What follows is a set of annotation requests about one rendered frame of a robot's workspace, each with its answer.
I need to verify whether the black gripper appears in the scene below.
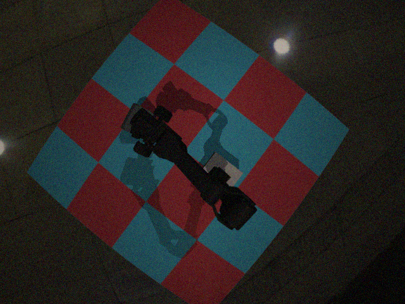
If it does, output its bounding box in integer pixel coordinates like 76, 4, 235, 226
134, 105, 173, 158

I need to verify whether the dark grey sloped panel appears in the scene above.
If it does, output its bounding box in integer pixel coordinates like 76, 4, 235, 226
121, 103, 156, 133

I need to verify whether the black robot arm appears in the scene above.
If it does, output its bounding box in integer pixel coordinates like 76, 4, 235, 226
130, 108, 257, 231

